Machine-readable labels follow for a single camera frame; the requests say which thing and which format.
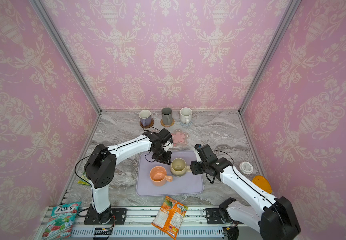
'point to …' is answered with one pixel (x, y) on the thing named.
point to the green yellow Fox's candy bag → (84, 176)
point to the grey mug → (167, 116)
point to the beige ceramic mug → (178, 167)
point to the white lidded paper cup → (246, 167)
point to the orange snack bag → (169, 216)
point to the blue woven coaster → (186, 125)
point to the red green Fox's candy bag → (60, 224)
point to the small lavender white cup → (145, 117)
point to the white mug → (186, 113)
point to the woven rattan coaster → (171, 124)
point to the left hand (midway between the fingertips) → (169, 163)
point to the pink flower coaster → (179, 138)
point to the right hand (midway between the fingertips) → (194, 165)
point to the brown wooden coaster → (149, 126)
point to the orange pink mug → (158, 176)
